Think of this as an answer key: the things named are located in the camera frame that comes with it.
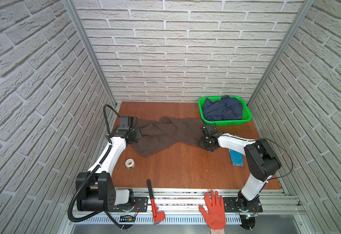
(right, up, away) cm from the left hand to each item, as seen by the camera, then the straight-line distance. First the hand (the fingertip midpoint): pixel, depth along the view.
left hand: (139, 131), depth 86 cm
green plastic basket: (+75, +10, +19) cm, 78 cm away
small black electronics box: (-3, -44, -14) cm, 46 cm away
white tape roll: (-6, -21, -1) cm, 22 cm away
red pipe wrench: (+14, -41, -17) cm, 46 cm away
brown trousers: (+9, -3, +12) cm, 15 cm away
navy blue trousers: (+62, +15, +22) cm, 67 cm away
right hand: (+41, -10, +9) cm, 43 cm away
